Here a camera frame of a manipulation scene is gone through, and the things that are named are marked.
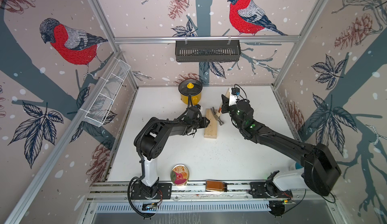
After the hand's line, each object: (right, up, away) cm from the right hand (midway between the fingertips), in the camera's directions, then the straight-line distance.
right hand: (223, 94), depth 80 cm
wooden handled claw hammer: (-2, -13, +13) cm, 18 cm away
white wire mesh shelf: (-71, -10, +3) cm, 72 cm away
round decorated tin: (-24, -42, -4) cm, 48 cm away
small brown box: (-5, -46, -7) cm, 47 cm away
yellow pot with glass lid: (-18, +6, +24) cm, 30 cm away
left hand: (-6, -17, +16) cm, 23 cm away
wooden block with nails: (-6, -23, +12) cm, 27 cm away
